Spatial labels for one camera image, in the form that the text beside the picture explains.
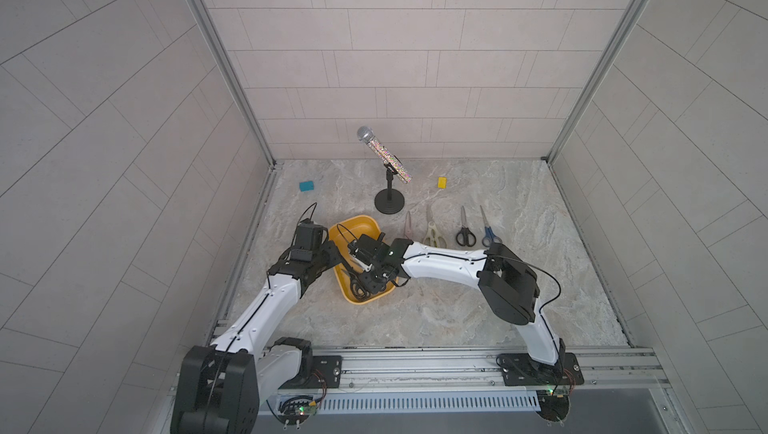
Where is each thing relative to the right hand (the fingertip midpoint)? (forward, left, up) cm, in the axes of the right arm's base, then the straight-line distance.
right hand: (370, 280), depth 86 cm
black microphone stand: (+28, -7, +1) cm, 29 cm away
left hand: (+8, +8, +6) cm, 13 cm away
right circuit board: (-32, -44, -7) cm, 55 cm away
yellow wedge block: (+35, -26, +2) cm, 44 cm away
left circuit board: (-29, +16, +2) cm, 33 cm away
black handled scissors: (+13, -31, -1) cm, 34 cm away
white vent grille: (-29, -14, -1) cm, 33 cm away
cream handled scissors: (+12, -20, +1) cm, 23 cm away
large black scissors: (-3, +3, +3) cm, 5 cm away
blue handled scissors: (+13, -39, -2) cm, 41 cm away
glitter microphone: (+31, -2, +29) cm, 42 cm away
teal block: (+36, +23, +2) cm, 43 cm away
